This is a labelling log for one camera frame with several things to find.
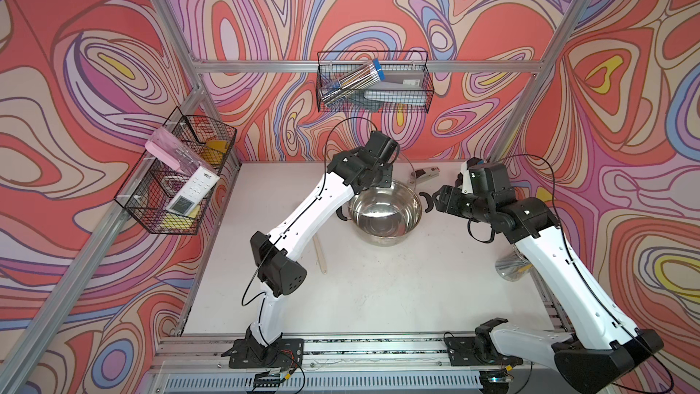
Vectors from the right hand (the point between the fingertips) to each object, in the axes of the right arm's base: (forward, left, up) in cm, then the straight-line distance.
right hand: (445, 206), depth 72 cm
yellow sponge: (+18, +65, +7) cm, 68 cm away
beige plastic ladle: (+1, +37, -27) cm, 46 cm away
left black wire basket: (+5, +72, +7) cm, 73 cm away
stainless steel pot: (+1, +16, -5) cm, 16 cm away
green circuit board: (-35, +50, -29) cm, 67 cm away
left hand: (+11, +15, +2) cm, 19 cm away
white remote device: (+3, +66, +7) cm, 66 cm away
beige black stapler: (+33, -5, -23) cm, 40 cm away
